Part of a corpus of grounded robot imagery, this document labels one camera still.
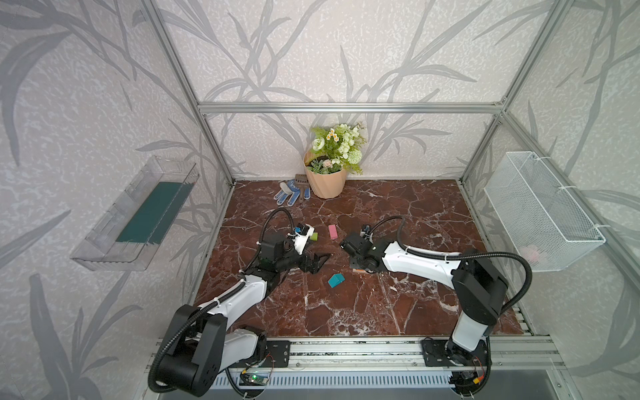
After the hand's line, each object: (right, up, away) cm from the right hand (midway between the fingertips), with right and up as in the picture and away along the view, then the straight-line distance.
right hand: (356, 252), depth 90 cm
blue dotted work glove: (-29, +24, +26) cm, 46 cm away
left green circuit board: (-30, -33, -19) cm, 48 cm away
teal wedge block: (-8, -9, -2) cm, 12 cm away
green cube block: (-16, +4, +10) cm, 20 cm away
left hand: (-12, +5, -6) cm, 14 cm away
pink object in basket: (+50, +3, -17) cm, 53 cm away
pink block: (-9, +6, +12) cm, 16 cm away
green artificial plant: (-7, +38, +4) cm, 39 cm away
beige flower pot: (-13, +25, +14) cm, 31 cm away
